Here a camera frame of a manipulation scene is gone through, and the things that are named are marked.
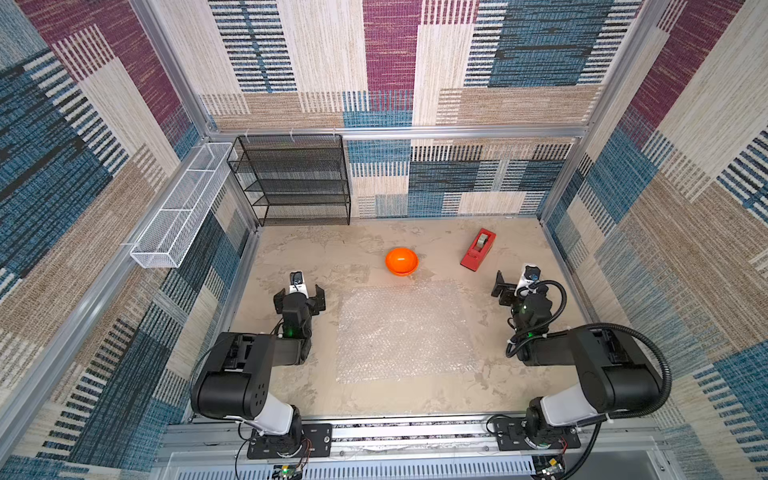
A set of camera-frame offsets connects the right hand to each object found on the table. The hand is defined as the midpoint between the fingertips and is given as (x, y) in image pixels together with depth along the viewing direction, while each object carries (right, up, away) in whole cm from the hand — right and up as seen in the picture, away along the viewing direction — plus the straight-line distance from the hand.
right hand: (518, 277), depth 91 cm
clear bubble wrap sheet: (-34, -16, 0) cm, 38 cm away
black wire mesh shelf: (-73, +34, +17) cm, 82 cm away
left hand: (-66, -3, +2) cm, 66 cm away
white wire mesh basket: (-90, +12, -20) cm, 93 cm away
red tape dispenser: (-7, +8, +14) cm, 18 cm away
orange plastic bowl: (-34, +4, +14) cm, 37 cm away
